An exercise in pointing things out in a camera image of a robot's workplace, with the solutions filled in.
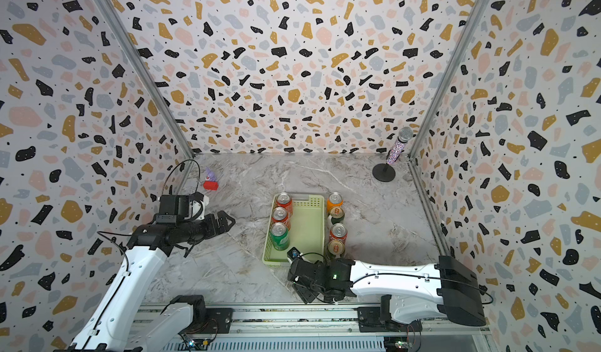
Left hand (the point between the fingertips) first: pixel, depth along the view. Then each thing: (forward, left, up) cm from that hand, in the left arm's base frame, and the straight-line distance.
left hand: (225, 224), depth 76 cm
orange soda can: (+14, -37, -8) cm, 41 cm away
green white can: (+7, -37, -8) cm, 39 cm away
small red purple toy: (+32, +19, -17) cm, 41 cm away
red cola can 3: (+1, -38, -8) cm, 38 cm away
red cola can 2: (+8, -17, -8) cm, 20 cm away
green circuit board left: (-31, +7, -19) cm, 37 cm away
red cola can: (+15, -17, -8) cm, 24 cm away
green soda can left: (-1, -17, -8) cm, 18 cm away
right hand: (-16, -25, -10) cm, 31 cm away
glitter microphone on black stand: (+38, -65, -19) cm, 77 cm away
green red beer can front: (-6, -36, -7) cm, 38 cm away
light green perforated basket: (+7, -26, -18) cm, 32 cm away
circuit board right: (-32, -54, -18) cm, 65 cm away
